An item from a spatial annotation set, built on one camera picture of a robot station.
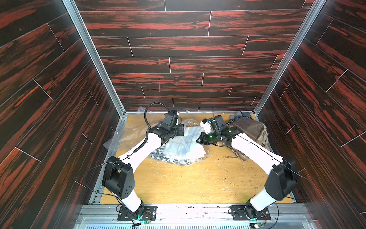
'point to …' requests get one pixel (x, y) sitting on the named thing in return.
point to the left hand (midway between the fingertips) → (183, 128)
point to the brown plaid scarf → (251, 129)
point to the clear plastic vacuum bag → (135, 128)
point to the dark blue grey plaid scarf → (247, 115)
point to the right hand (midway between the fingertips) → (199, 139)
